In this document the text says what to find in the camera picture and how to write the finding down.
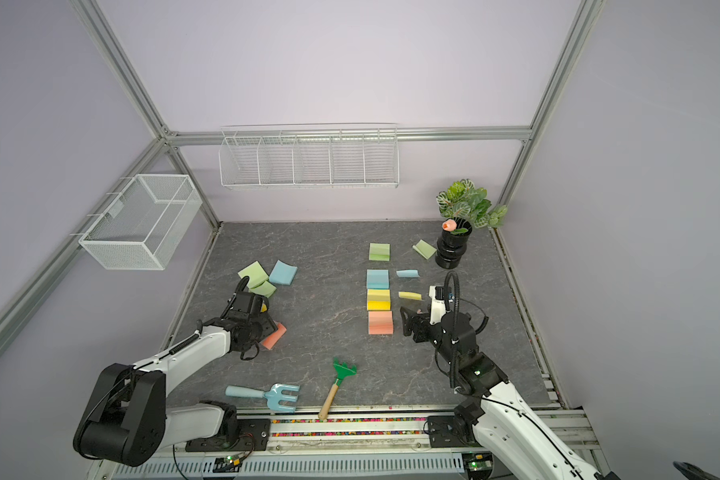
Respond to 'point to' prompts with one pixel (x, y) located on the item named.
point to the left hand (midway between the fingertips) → (266, 330)
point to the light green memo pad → (255, 273)
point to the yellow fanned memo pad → (263, 308)
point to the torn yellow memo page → (409, 295)
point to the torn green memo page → (425, 249)
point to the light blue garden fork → (274, 395)
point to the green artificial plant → (463, 200)
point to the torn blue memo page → (408, 273)
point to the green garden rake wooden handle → (342, 370)
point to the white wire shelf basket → (336, 156)
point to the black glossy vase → (452, 243)
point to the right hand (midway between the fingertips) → (415, 305)
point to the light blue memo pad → (282, 273)
